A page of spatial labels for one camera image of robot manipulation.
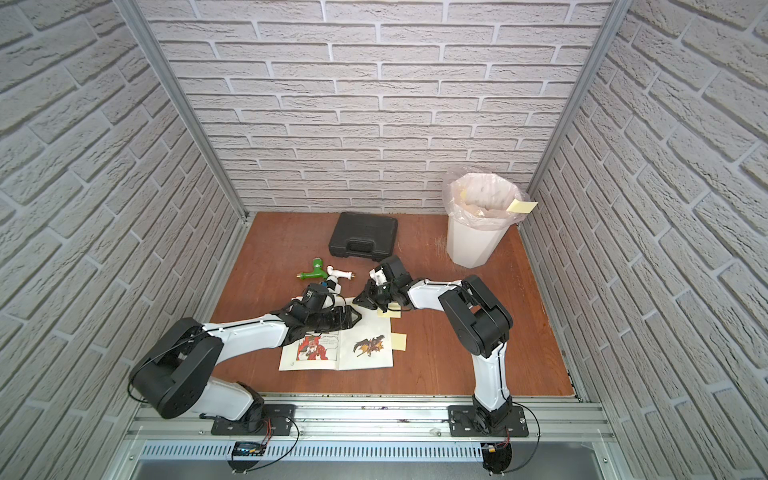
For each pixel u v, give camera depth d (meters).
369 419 0.76
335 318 0.79
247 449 0.72
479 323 0.52
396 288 0.77
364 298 0.82
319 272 1.00
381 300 0.83
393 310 0.83
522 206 0.85
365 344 0.86
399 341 0.87
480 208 0.82
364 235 1.07
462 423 0.73
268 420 0.73
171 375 0.43
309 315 0.71
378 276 0.90
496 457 0.71
